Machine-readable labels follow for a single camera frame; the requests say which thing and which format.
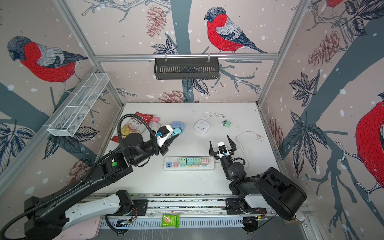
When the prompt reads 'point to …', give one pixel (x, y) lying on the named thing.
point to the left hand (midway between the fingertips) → (174, 131)
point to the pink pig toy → (156, 119)
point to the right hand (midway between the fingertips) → (219, 140)
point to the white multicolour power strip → (172, 163)
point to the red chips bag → (134, 125)
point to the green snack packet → (169, 220)
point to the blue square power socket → (176, 124)
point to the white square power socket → (202, 126)
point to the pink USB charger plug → (204, 161)
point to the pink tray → (87, 230)
